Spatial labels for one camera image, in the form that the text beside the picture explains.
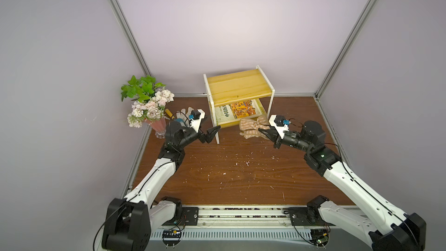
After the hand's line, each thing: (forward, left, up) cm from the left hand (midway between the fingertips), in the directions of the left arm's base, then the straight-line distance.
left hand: (213, 121), depth 75 cm
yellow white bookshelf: (+10, -11, +7) cm, 16 cm away
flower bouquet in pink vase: (+5, +30, +3) cm, 30 cm away
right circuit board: (-39, -45, -28) cm, 66 cm away
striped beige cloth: (-6, -16, +4) cm, 17 cm away
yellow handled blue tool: (+24, +32, -25) cm, 47 cm away
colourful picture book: (+13, -10, -8) cm, 18 cm away
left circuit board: (-40, +17, -29) cm, 53 cm away
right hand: (-4, -21, +6) cm, 23 cm away
